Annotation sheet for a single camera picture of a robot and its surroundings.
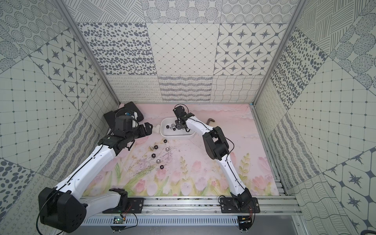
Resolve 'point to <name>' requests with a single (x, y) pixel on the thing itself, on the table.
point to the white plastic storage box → (168, 129)
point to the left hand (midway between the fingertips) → (144, 124)
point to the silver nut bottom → (171, 128)
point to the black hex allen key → (208, 121)
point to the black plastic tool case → (129, 109)
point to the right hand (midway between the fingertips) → (183, 124)
